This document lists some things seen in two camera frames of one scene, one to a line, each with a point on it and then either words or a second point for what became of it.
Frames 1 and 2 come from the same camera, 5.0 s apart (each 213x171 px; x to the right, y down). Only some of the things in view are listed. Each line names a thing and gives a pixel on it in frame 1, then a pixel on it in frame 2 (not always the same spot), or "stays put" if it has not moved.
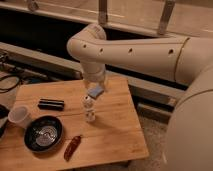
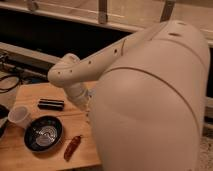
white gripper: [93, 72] to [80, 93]
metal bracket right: [167, 10] stays put
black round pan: [43, 133] stays put
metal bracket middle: [102, 12] stays put
